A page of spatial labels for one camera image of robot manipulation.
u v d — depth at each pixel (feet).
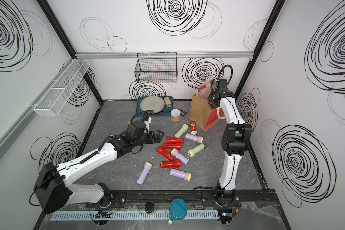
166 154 2.85
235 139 1.78
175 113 3.44
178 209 2.11
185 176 2.58
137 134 1.99
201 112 3.26
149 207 2.09
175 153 2.86
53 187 1.26
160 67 4.06
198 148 2.97
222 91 2.29
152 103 3.82
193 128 3.25
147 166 2.71
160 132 2.37
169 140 3.07
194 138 3.14
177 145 2.93
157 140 2.29
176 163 2.71
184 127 3.25
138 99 3.93
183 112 3.66
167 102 3.79
